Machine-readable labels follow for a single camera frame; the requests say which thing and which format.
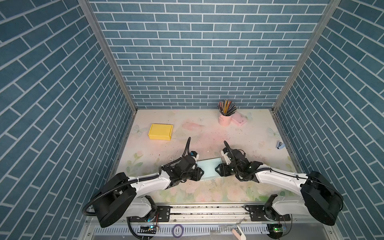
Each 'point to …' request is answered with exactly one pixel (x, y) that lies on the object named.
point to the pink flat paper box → (239, 118)
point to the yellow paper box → (162, 132)
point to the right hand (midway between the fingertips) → (216, 168)
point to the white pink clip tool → (238, 233)
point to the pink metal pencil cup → (225, 121)
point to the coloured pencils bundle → (227, 107)
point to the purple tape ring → (182, 229)
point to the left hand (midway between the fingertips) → (202, 173)
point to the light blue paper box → (209, 166)
